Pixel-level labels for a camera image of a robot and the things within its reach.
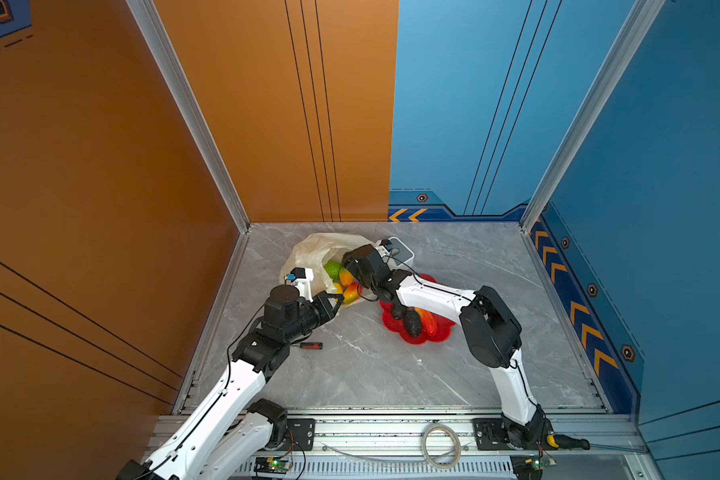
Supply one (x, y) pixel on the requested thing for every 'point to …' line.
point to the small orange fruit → (346, 278)
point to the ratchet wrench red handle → (311, 345)
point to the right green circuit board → (530, 466)
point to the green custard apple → (333, 269)
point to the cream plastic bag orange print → (314, 251)
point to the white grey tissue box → (400, 256)
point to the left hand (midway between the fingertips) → (346, 294)
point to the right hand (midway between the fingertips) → (344, 261)
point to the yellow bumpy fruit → (339, 290)
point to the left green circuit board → (272, 464)
